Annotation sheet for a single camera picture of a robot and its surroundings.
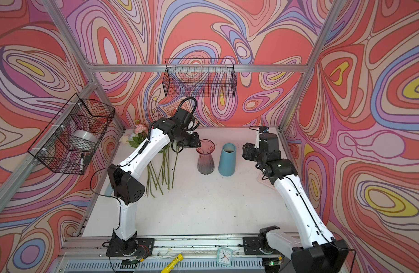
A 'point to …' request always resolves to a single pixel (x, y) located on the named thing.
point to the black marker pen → (82, 162)
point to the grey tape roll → (86, 135)
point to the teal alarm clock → (224, 256)
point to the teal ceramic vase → (227, 162)
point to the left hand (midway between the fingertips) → (201, 145)
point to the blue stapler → (109, 190)
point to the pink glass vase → (205, 162)
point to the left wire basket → (68, 142)
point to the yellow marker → (169, 266)
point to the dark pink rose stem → (163, 170)
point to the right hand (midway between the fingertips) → (248, 151)
